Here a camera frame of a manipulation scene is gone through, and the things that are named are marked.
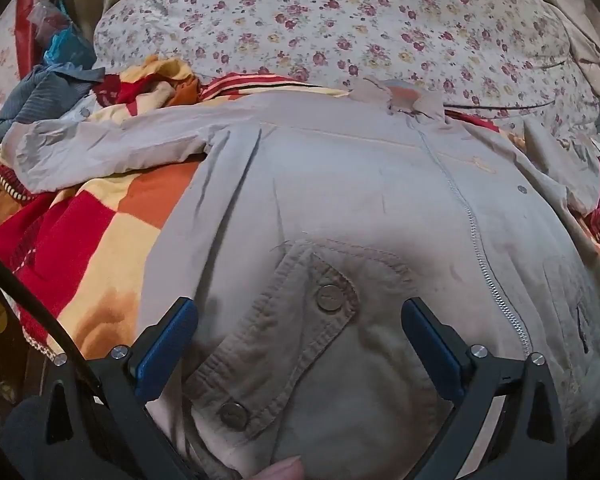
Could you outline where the beige curtain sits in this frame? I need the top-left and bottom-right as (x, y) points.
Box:
(517, 0), (600, 103)

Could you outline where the dark wooden cabinet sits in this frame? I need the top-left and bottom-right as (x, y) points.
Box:
(0, 272), (56, 411)

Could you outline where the person's left hand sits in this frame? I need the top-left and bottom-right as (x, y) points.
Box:
(256, 455), (307, 480)

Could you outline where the black cable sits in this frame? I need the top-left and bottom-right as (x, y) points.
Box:
(0, 247), (101, 386)

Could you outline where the red bag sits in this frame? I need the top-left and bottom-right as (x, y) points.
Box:
(14, 0), (40, 73)

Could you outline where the blue grey striped cloth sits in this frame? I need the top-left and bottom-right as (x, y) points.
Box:
(0, 62), (107, 153)

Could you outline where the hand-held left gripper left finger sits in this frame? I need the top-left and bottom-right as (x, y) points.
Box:
(40, 297), (202, 480)

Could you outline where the red orange checkered blanket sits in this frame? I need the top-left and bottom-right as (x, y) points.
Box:
(0, 55), (600, 361)

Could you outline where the beige jacket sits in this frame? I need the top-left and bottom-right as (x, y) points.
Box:
(0, 76), (600, 480)

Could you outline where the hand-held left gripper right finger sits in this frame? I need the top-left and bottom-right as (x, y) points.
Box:
(401, 297), (569, 480)

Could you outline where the clear plastic bag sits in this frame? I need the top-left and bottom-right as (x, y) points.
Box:
(26, 0), (73, 48)

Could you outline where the floral quilt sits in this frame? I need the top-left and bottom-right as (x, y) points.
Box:
(94, 0), (600, 133)

